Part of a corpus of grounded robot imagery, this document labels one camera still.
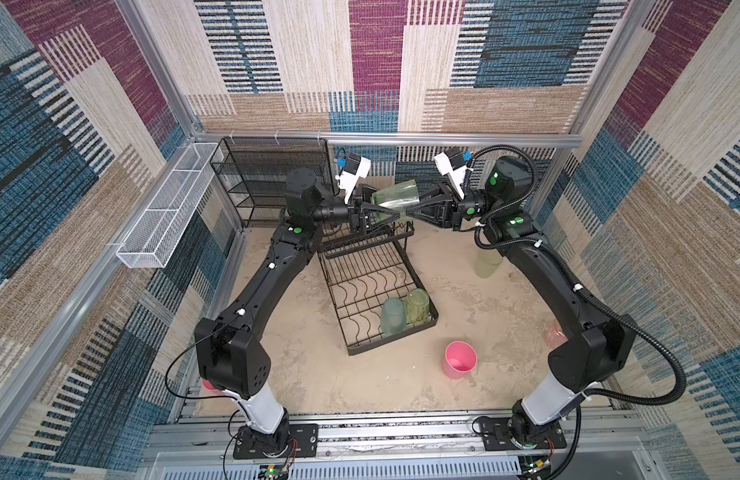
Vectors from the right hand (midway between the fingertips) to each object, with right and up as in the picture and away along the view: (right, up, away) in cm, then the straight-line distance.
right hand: (407, 212), depth 60 cm
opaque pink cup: (+17, -37, +23) cm, 47 cm away
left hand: (-2, +2, +2) cm, 3 cm away
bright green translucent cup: (+6, -23, +26) cm, 35 cm away
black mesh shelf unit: (-49, +20, +47) cm, 71 cm away
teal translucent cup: (-1, -26, +22) cm, 34 cm away
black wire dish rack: (-6, -21, +36) cm, 43 cm away
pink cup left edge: (-33, -29, -12) cm, 46 cm away
